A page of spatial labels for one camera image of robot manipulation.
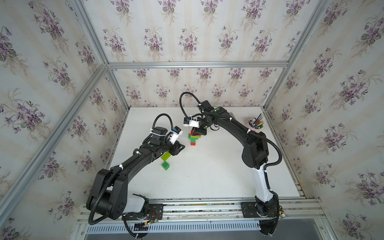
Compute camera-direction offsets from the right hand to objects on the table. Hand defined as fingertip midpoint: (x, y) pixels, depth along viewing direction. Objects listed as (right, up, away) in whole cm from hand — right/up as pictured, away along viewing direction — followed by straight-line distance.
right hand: (196, 129), depth 91 cm
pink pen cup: (+38, 0, +3) cm, 38 cm away
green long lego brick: (-4, -5, -1) cm, 7 cm away
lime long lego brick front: (-1, -4, -2) cm, 5 cm away
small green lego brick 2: (-18, -21, -5) cm, 28 cm away
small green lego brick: (-2, -8, +3) cm, 9 cm away
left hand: (-9, -9, -5) cm, 14 cm away
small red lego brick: (-2, -10, +6) cm, 12 cm away
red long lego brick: (-3, -2, -3) cm, 5 cm away
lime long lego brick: (-19, -17, -1) cm, 26 cm away
